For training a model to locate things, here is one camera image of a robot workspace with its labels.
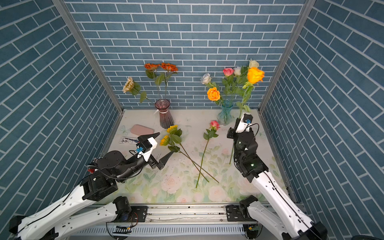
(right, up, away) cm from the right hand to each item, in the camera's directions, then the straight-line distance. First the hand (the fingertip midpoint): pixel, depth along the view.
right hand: (239, 120), depth 70 cm
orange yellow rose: (-11, +15, +12) cm, 22 cm away
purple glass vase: (-43, 0, +35) cm, 55 cm away
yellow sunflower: (-36, -6, +34) cm, 50 cm away
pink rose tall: (0, +25, +26) cm, 36 cm away
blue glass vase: (0, +3, +38) cm, 38 cm away
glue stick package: (-66, -13, +31) cm, 74 cm away
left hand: (-31, -9, -12) cm, 34 cm away
